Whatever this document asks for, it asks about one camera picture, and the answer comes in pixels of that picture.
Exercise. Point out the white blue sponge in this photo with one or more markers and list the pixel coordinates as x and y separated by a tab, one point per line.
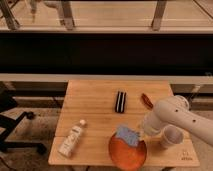
129	136

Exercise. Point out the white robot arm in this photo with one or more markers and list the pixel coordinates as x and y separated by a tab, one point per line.
174	110

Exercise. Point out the orange ceramic bowl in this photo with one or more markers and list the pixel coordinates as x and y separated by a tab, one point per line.
125	157

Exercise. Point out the wooden table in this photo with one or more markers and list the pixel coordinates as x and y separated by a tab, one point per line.
94	101

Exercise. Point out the red brown tool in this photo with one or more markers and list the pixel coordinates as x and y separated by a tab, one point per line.
147	101

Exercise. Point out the white plastic bottle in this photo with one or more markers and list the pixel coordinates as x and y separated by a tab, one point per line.
70	142

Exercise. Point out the white paper cup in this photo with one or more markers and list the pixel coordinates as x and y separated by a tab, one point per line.
171	136

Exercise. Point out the black office chair base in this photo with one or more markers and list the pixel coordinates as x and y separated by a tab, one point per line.
6	103

